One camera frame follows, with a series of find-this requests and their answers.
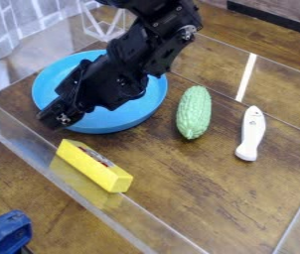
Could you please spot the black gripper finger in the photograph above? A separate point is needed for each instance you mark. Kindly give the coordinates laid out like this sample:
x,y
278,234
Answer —
x,y
61,113
68,87

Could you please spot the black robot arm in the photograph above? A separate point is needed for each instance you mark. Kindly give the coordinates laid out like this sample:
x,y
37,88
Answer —
x,y
166,23

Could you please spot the blue clamp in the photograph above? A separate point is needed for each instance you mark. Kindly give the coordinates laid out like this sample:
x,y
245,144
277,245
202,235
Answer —
x,y
14,231

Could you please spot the white patterned curtain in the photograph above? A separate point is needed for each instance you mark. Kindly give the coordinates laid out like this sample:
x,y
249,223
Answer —
x,y
25,17

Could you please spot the clear acrylic enclosure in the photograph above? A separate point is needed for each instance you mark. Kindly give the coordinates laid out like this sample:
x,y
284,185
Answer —
x,y
198,200

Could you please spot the yellow butter brick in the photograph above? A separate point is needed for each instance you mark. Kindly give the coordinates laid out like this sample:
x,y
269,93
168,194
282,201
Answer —
x,y
95,166

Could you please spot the blue round tray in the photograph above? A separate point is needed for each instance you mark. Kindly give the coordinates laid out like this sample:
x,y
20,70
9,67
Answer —
x,y
100,121

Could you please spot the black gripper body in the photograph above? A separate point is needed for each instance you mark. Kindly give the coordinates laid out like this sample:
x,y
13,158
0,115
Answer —
x,y
109,80

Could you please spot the green bitter gourd toy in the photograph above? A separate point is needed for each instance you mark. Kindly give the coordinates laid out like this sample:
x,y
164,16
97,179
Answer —
x,y
194,112

